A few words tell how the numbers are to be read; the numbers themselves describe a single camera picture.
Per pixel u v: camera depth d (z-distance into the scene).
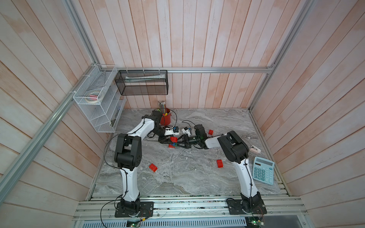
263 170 0.86
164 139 0.83
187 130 0.98
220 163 0.90
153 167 0.88
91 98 0.73
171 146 0.96
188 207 0.76
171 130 0.82
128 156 0.54
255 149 0.94
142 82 1.04
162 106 1.01
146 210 0.73
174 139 0.92
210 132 1.04
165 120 1.11
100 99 0.73
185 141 0.90
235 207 0.73
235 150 0.61
